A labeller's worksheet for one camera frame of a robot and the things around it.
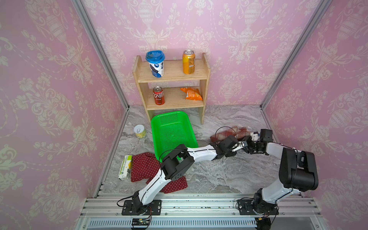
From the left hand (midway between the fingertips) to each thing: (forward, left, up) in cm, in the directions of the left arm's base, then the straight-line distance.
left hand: (233, 144), depth 93 cm
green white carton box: (-16, +66, -1) cm, 68 cm away
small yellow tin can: (+10, +63, 0) cm, 64 cm away
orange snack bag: (+23, +27, +23) cm, 42 cm away
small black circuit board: (-41, +53, -8) cm, 68 cm away
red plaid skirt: (+7, -6, +4) cm, 10 cm away
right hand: (+2, -4, +1) cm, 4 cm away
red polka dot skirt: (-16, +54, +2) cm, 56 cm away
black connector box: (-41, -9, -6) cm, 43 cm away
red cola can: (+18, +47, +25) cm, 56 cm away
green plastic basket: (+14, +43, -4) cm, 45 cm away
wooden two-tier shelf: (+43, +41, +15) cm, 61 cm away
